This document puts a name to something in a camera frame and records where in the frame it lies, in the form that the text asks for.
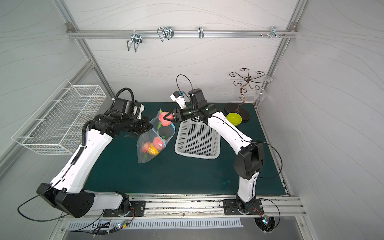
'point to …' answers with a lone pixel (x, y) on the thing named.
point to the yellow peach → (152, 150)
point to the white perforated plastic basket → (195, 138)
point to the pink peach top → (145, 146)
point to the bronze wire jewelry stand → (242, 79)
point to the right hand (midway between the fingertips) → (167, 116)
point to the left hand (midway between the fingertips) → (153, 126)
